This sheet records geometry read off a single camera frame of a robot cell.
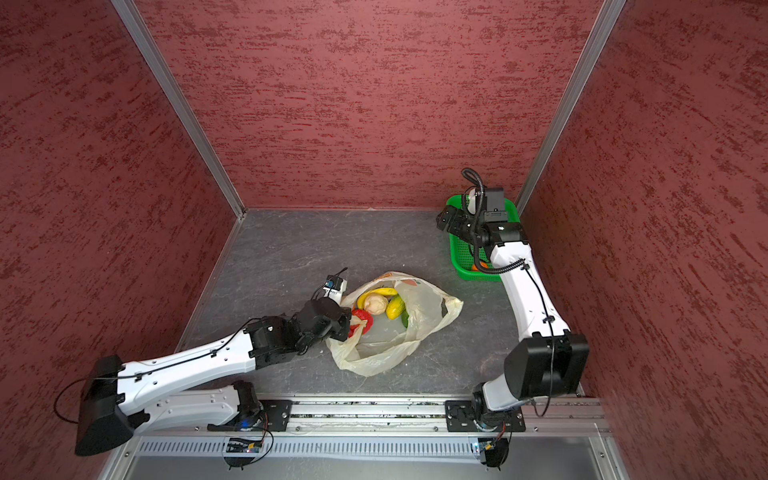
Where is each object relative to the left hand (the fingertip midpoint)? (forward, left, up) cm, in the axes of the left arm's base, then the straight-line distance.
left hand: (349, 317), depth 77 cm
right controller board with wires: (-27, -38, -17) cm, 50 cm away
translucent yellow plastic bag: (-2, -10, -14) cm, 17 cm away
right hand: (+21, -26, +12) cm, 36 cm away
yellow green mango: (+8, -12, -10) cm, 18 cm away
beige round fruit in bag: (+9, -6, -9) cm, 14 cm away
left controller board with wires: (-27, +25, -17) cm, 40 cm away
